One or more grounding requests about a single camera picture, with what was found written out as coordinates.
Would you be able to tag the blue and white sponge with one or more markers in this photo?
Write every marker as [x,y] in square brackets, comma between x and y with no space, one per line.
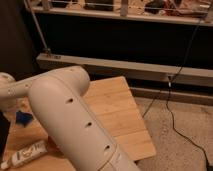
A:
[23,118]

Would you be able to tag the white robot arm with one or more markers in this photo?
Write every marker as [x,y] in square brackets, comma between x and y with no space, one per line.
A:
[56,99]

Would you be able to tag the metal rod stand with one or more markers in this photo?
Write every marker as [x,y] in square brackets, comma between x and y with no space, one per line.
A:
[47,50]

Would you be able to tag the grey baseboard ledge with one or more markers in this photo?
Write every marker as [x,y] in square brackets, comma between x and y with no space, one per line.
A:
[152,72]

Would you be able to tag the white tube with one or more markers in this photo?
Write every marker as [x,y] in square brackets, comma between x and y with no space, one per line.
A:
[25,155]

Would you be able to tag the wooden shelf with clutter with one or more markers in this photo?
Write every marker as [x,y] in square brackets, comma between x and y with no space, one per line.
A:
[185,12]

